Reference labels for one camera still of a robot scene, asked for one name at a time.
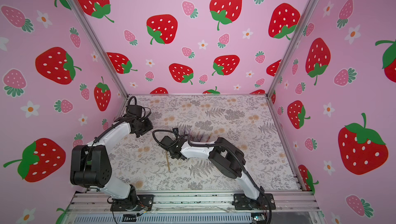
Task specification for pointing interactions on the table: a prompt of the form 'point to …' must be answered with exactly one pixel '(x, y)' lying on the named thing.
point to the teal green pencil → (197, 137)
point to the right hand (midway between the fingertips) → (173, 149)
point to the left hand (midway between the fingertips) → (152, 126)
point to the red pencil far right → (209, 137)
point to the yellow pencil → (167, 160)
